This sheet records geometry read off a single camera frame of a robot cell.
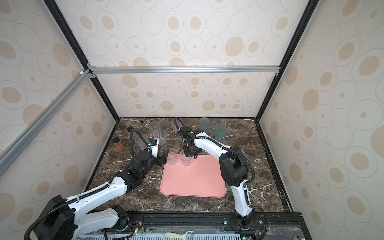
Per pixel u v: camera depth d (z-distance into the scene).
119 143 0.96
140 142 1.01
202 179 0.87
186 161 0.95
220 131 1.05
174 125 0.78
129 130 1.02
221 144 0.56
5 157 0.50
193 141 0.66
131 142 1.06
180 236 0.70
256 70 0.92
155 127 1.10
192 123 1.06
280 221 0.75
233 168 0.52
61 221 0.39
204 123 1.06
